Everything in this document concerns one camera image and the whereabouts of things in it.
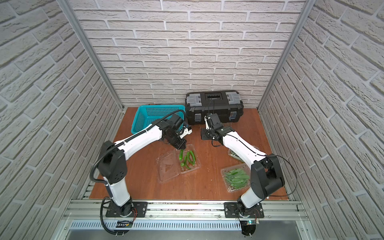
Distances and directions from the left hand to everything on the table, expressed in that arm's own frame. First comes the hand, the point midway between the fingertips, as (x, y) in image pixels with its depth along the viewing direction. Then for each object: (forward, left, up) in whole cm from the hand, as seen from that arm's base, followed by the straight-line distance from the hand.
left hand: (186, 144), depth 84 cm
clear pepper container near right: (-16, -28, -8) cm, 34 cm away
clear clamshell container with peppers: (-7, +9, -12) cm, 16 cm away
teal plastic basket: (+31, +32, -9) cm, 45 cm away
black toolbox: (+28, -26, +6) cm, 39 cm away
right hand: (+7, -12, +2) cm, 14 cm away
